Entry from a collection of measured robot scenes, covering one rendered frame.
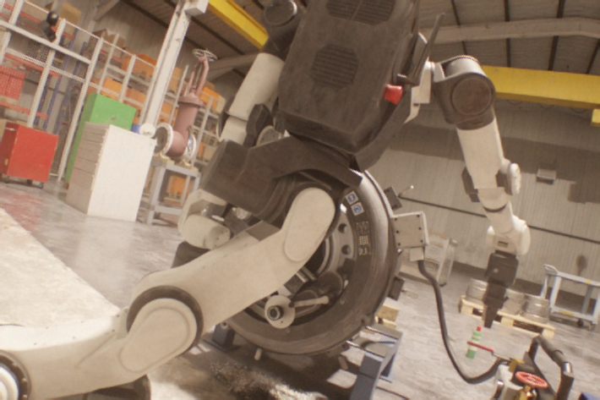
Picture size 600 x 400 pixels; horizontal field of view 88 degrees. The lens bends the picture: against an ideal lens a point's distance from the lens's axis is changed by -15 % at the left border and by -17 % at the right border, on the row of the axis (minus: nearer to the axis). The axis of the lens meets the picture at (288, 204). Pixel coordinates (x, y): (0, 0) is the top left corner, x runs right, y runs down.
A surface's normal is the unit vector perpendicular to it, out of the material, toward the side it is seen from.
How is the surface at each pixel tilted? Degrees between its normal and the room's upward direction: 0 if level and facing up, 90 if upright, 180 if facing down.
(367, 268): 90
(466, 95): 129
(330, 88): 98
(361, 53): 98
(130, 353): 90
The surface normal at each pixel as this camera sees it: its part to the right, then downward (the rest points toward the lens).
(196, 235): -0.37, -0.03
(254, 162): 0.32, 0.07
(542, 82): -0.53, -0.15
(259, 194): 0.13, 0.42
